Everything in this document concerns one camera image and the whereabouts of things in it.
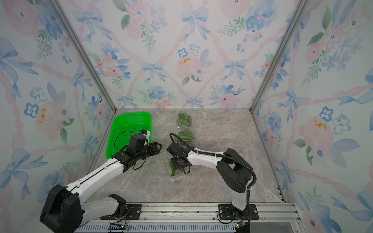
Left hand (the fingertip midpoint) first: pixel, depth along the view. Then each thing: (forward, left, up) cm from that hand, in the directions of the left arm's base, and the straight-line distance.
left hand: (160, 145), depth 84 cm
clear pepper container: (+28, -12, -10) cm, 32 cm away
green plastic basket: (+23, +33, -12) cm, 41 cm away
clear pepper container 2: (-11, -10, -14) cm, 20 cm away
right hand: (-6, -9, -12) cm, 16 cm away
